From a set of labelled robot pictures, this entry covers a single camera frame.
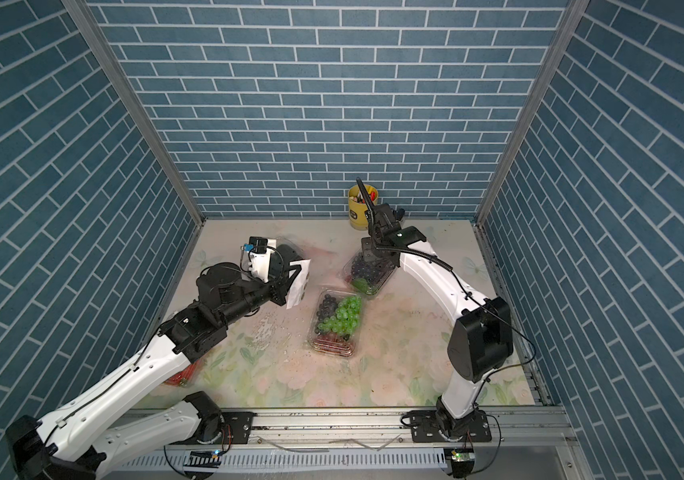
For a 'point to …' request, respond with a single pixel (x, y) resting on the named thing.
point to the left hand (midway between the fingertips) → (309, 270)
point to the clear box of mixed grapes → (337, 322)
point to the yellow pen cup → (357, 205)
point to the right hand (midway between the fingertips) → (375, 248)
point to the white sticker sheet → (296, 292)
